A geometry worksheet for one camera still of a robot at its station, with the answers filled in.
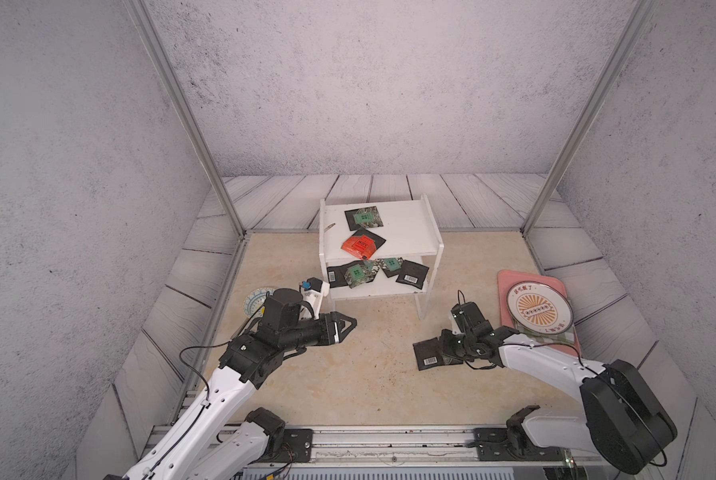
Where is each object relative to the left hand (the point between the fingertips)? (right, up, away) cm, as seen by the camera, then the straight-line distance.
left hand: (354, 325), depth 69 cm
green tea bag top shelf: (+3, +26, +10) cm, 28 cm away
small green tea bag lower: (+10, +13, +21) cm, 26 cm away
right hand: (+23, -10, +18) cm, 31 cm away
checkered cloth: (+63, -8, +22) cm, 67 cm away
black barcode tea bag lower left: (-6, +10, +18) cm, 22 cm away
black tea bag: (+21, -9, +9) cm, 25 cm away
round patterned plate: (+58, -1, +27) cm, 64 cm away
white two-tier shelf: (+13, +23, +6) cm, 27 cm away
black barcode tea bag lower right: (+16, +11, +18) cm, 26 cm away
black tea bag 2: (+4, +21, +5) cm, 22 cm away
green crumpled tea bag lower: (+1, +11, +18) cm, 21 cm away
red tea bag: (+2, +18, +3) cm, 19 cm away
